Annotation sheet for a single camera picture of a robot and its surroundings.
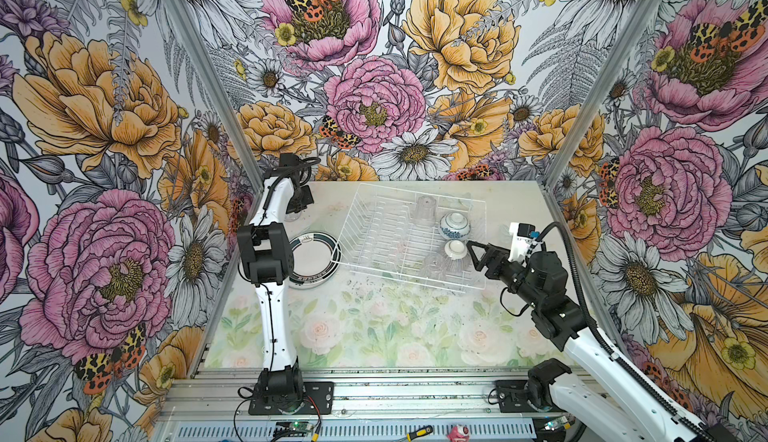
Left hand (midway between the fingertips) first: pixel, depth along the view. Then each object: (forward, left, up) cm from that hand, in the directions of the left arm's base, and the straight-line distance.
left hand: (302, 212), depth 103 cm
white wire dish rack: (-6, -38, -7) cm, 39 cm away
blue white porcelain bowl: (-5, -51, -2) cm, 51 cm away
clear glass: (-1, -42, +1) cm, 42 cm away
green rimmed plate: (-15, -6, -5) cm, 17 cm away
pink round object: (-61, -44, -2) cm, 75 cm away
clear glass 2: (-18, -44, -6) cm, 47 cm away
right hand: (-26, -51, +14) cm, 59 cm away
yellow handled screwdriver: (-61, -36, -7) cm, 71 cm away
